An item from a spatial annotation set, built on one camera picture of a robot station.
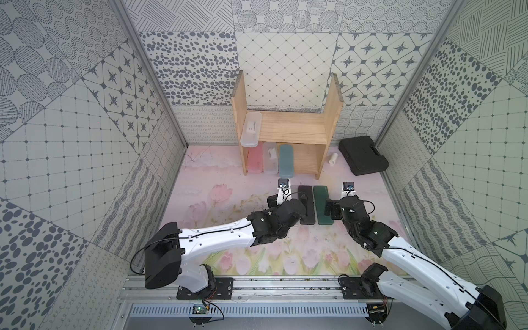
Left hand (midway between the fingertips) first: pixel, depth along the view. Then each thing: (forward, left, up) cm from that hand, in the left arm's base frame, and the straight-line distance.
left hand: (296, 193), depth 75 cm
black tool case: (+37, -40, -19) cm, 58 cm away
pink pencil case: (+28, +19, -13) cm, 36 cm away
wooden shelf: (+32, -7, +3) cm, 33 cm away
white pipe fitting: (+33, -23, -17) cm, 43 cm away
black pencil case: (0, -8, -22) cm, 23 cm away
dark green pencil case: (+13, -15, -22) cm, 30 cm away
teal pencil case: (+29, +3, -14) cm, 32 cm away
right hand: (+1, -18, -7) cm, 19 cm away
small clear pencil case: (+30, +11, -14) cm, 35 cm away
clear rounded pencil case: (+26, +18, +8) cm, 33 cm away
